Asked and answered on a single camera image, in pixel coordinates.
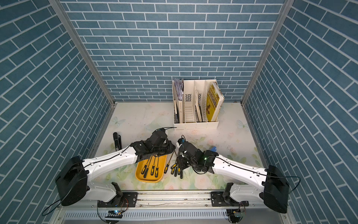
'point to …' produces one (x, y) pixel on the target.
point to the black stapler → (117, 141)
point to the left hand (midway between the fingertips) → (179, 149)
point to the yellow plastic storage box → (162, 164)
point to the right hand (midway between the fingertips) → (177, 161)
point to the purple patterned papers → (179, 84)
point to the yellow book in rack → (215, 99)
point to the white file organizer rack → (194, 106)
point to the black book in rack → (177, 116)
